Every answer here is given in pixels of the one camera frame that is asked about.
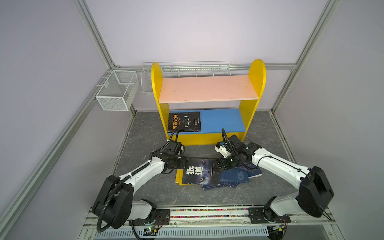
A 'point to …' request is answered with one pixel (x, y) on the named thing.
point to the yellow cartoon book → (179, 178)
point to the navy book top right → (251, 173)
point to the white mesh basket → (118, 91)
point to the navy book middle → (234, 175)
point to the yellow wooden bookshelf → (216, 125)
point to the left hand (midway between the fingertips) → (184, 165)
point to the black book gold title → (186, 121)
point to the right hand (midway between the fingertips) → (219, 168)
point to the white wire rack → (183, 69)
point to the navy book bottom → (206, 187)
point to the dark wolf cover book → (201, 171)
